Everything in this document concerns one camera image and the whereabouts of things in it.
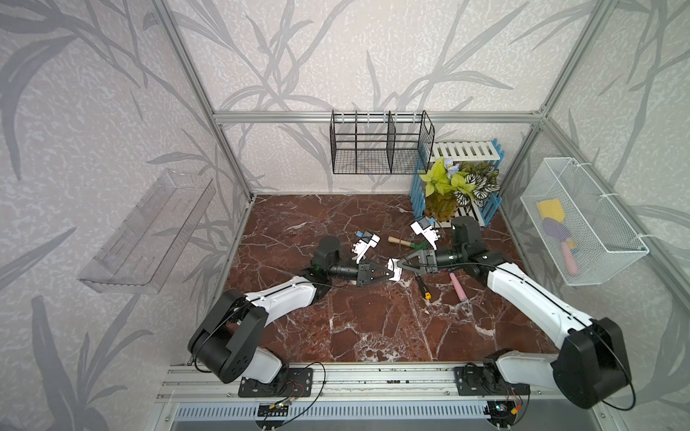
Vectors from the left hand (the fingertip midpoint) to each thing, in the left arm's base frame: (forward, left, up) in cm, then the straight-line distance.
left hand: (389, 279), depth 72 cm
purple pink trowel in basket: (+17, -54, +1) cm, 57 cm away
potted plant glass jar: (+34, -23, +3) cm, 41 cm away
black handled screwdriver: (+6, -14, -19) cm, 25 cm away
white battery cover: (+3, -1, +3) cm, 4 cm away
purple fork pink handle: (+7, -26, -19) cm, 33 cm away
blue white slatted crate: (+47, -31, +7) cm, 57 cm away
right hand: (+3, -3, +2) cm, 5 cm away
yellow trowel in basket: (+24, -55, +2) cm, 60 cm away
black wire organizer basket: (+57, 0, +4) cm, 57 cm away
